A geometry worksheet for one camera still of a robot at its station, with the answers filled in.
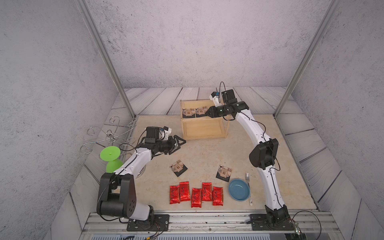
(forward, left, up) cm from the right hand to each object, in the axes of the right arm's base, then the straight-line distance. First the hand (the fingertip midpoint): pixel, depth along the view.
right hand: (207, 112), depth 92 cm
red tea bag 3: (-44, +6, -21) cm, 49 cm away
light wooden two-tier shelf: (+10, +7, -22) cm, 25 cm away
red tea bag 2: (-39, +13, -22) cm, 47 cm away
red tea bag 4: (-40, +1, -21) cm, 45 cm away
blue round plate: (-38, -17, -23) cm, 48 cm away
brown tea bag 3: (-25, +18, -23) cm, 38 cm away
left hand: (-19, +13, -5) cm, 24 cm away
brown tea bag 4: (-29, -10, -22) cm, 38 cm away
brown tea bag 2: (+1, +4, -1) cm, 4 cm away
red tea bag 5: (-42, -5, -21) cm, 47 cm away
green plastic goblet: (-35, +40, +10) cm, 55 cm away
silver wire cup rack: (-25, +44, +10) cm, 52 cm away
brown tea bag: (+1, +11, -1) cm, 11 cm away
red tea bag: (-41, +18, -21) cm, 50 cm away
